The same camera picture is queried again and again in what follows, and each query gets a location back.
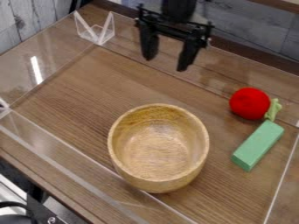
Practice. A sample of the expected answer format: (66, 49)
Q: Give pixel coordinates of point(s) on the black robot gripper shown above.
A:
(172, 22)

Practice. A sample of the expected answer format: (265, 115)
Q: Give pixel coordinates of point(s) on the brown wooden bowl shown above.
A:
(157, 144)

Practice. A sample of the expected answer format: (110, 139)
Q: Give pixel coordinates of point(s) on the red plush tomato toy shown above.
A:
(250, 104)

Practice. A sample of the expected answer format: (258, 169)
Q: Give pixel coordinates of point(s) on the green rectangular block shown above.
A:
(256, 145)

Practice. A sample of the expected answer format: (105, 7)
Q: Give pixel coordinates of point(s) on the clear acrylic corner bracket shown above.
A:
(96, 34)

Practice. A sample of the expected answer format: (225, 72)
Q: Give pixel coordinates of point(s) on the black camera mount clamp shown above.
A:
(22, 210)

